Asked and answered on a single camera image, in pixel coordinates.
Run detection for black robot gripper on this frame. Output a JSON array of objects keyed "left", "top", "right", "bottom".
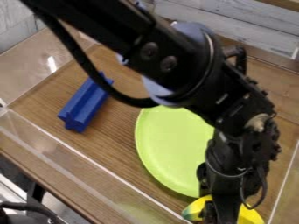
[{"left": 194, "top": 65, "right": 283, "bottom": 224}]

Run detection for lime green round plate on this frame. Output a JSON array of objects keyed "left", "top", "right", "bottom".
[{"left": 134, "top": 106, "right": 213, "bottom": 198}]

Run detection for yellow green toy banana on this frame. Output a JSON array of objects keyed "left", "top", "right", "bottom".
[{"left": 181, "top": 194, "right": 265, "bottom": 224}]

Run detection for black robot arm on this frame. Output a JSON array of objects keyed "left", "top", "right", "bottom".
[{"left": 21, "top": 0, "right": 281, "bottom": 224}]

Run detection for blue star-shaped block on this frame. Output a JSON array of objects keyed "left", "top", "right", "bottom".
[{"left": 57, "top": 78, "right": 108, "bottom": 133}]

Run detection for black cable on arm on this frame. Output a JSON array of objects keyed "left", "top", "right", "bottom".
[{"left": 33, "top": 11, "right": 161, "bottom": 109}]

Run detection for clear acrylic enclosure walls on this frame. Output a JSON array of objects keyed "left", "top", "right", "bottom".
[{"left": 0, "top": 17, "right": 299, "bottom": 224}]

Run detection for black cable under table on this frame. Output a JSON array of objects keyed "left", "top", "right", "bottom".
[{"left": 0, "top": 200, "right": 60, "bottom": 224}]

